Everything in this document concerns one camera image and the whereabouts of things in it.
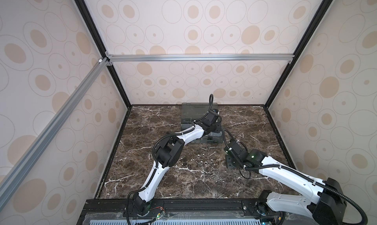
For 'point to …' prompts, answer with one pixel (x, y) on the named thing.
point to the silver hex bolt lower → (212, 154)
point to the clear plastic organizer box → (192, 112)
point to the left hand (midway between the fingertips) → (224, 125)
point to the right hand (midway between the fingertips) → (233, 160)
